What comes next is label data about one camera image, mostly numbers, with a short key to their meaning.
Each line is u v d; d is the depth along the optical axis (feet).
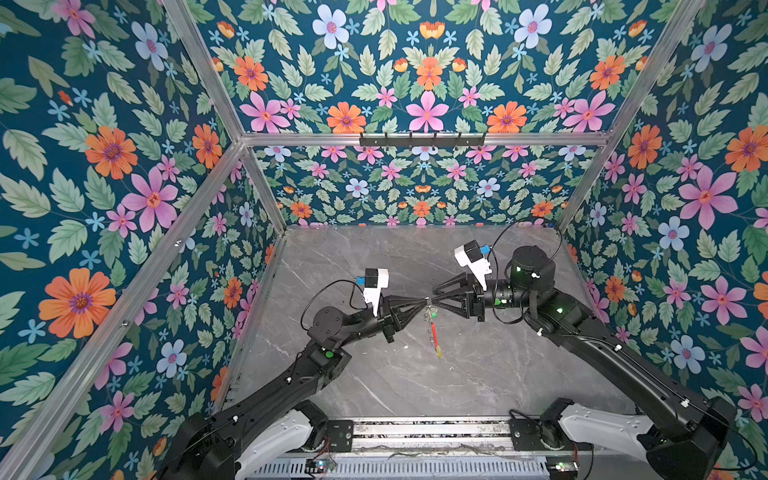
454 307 1.89
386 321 1.83
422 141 3.05
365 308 1.97
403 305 1.94
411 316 1.98
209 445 1.43
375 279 1.82
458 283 1.97
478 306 1.76
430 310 2.01
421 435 2.46
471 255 1.76
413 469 2.51
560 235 3.89
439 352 2.90
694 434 1.23
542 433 2.15
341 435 2.42
